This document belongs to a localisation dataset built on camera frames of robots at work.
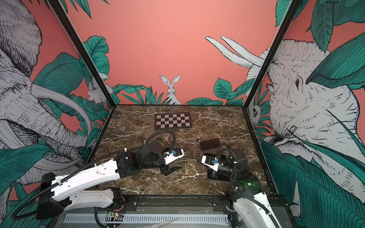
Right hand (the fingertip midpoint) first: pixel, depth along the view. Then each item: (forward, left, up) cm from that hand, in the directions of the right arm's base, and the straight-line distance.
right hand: (200, 158), depth 68 cm
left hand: (0, +10, 0) cm, 10 cm away
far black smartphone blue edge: (+21, -9, -22) cm, 32 cm away
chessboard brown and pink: (+38, +18, -18) cm, 46 cm away
